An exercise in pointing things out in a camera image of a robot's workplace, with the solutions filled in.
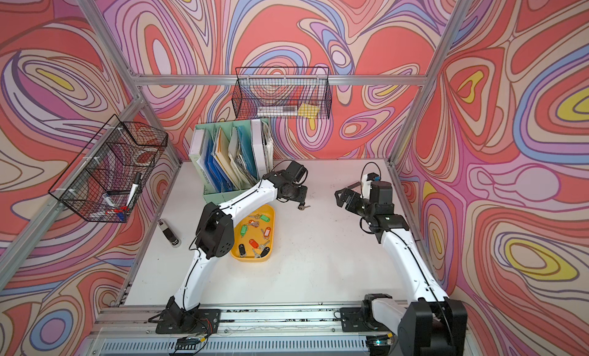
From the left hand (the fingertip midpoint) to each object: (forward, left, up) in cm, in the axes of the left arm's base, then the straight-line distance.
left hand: (304, 195), depth 96 cm
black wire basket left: (-13, +61, +25) cm, 67 cm away
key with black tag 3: (-21, +16, -9) cm, 28 cm away
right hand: (-10, -15, +9) cm, 20 cm away
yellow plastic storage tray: (-14, +21, -9) cm, 27 cm away
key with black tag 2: (-21, +25, -8) cm, 34 cm away
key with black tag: (0, +1, -8) cm, 8 cm away
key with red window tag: (-13, +16, -8) cm, 22 cm away
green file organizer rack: (+9, +29, +14) cm, 34 cm away
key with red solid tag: (-17, +21, -9) cm, 29 cm away
